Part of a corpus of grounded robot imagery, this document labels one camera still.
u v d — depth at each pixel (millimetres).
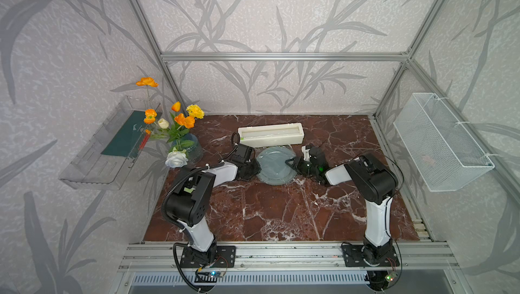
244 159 771
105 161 634
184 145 786
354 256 735
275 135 1019
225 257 724
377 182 540
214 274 707
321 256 753
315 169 808
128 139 675
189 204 469
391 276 682
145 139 702
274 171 949
